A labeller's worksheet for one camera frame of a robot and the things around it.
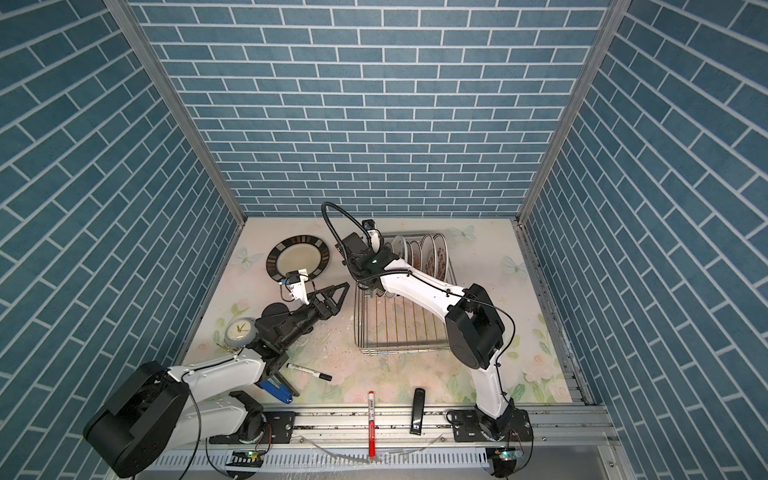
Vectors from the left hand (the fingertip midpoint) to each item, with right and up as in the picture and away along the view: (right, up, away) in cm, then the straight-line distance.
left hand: (344, 289), depth 78 cm
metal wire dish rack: (+12, -12, +14) cm, 23 cm away
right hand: (+7, +10, +11) cm, 17 cm away
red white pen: (+8, -33, -4) cm, 35 cm away
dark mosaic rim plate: (-23, +9, +31) cm, 39 cm away
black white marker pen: (-10, -24, +5) cm, 26 cm away
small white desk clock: (-32, -14, +8) cm, 36 cm away
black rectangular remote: (+19, -30, -5) cm, 36 cm away
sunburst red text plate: (+20, +9, +11) cm, 24 cm away
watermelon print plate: (+24, +8, +18) cm, 31 cm away
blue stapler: (-19, -27, +2) cm, 33 cm away
